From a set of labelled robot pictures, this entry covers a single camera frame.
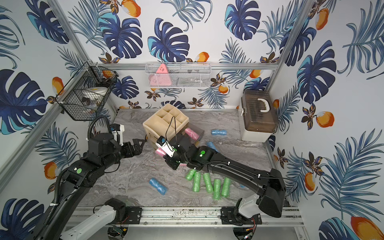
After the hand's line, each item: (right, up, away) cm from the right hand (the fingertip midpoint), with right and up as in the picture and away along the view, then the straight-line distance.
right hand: (166, 153), depth 72 cm
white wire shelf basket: (+16, +48, +29) cm, 58 cm away
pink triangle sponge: (-6, +42, +18) cm, 46 cm away
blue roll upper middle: (+25, +1, +27) cm, 37 cm away
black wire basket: (-51, +29, +14) cm, 60 cm away
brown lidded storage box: (+56, +20, +26) cm, 65 cm away
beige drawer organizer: (-2, +15, +8) cm, 17 cm away
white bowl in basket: (-39, +31, +8) cm, 50 cm away
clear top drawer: (+16, +10, +12) cm, 22 cm away
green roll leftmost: (+11, -16, +14) cm, 24 cm away
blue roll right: (+40, -21, +12) cm, 47 cm away
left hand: (-13, +7, -4) cm, 15 cm away
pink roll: (-2, +1, -3) cm, 4 cm away
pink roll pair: (+12, +9, +12) cm, 19 cm away
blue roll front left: (-7, -20, +10) cm, 23 cm away
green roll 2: (+22, -20, +10) cm, 31 cm away
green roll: (+15, -18, +12) cm, 27 cm away
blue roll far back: (+32, +9, +32) cm, 46 cm away
